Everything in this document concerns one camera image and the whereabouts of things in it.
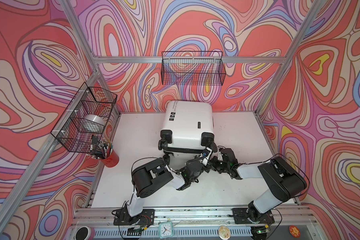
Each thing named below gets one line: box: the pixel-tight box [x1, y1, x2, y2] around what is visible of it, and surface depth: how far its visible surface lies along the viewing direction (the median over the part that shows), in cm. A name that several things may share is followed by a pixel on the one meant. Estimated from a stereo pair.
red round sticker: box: [289, 225, 301, 238], surface depth 71 cm
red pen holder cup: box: [98, 150, 120, 168], surface depth 86 cm
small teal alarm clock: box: [159, 221, 173, 239], surface depth 70 cm
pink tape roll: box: [74, 226, 96, 240], surface depth 67 cm
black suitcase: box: [158, 100, 218, 165], surface depth 84 cm
